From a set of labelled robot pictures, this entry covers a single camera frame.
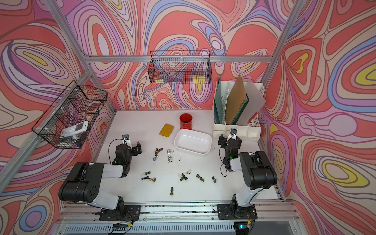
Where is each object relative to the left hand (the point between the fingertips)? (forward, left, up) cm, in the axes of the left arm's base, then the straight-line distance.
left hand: (132, 143), depth 93 cm
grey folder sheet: (+14, -76, +23) cm, 81 cm away
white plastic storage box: (+5, -40, -6) cm, 41 cm away
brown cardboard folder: (+28, -70, +13) cm, 76 cm away
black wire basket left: (+7, +22, +28) cm, 36 cm away
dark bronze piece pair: (-20, -12, -6) cm, 24 cm away
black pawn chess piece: (-22, -52, -6) cm, 57 cm away
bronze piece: (-29, -27, -7) cm, 40 cm away
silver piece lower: (-9, -15, -5) cm, 18 cm away
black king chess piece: (-21, -35, -6) cm, 41 cm away
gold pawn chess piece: (-22, -17, -5) cm, 28 cm away
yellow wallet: (+15, -20, -6) cm, 26 cm away
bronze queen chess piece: (-21, -44, -6) cm, 49 cm away
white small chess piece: (-8, -31, -6) cm, 33 cm away
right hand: (+3, -64, 0) cm, 64 cm away
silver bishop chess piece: (-8, -24, -6) cm, 26 cm away
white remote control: (-8, +14, +26) cm, 31 cm away
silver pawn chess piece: (-4, -23, -5) cm, 24 cm away
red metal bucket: (+16, -35, +3) cm, 38 cm away
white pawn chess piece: (-19, -31, -6) cm, 37 cm away
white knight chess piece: (-17, -37, -5) cm, 41 cm away
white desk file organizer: (+12, -81, -4) cm, 83 cm away
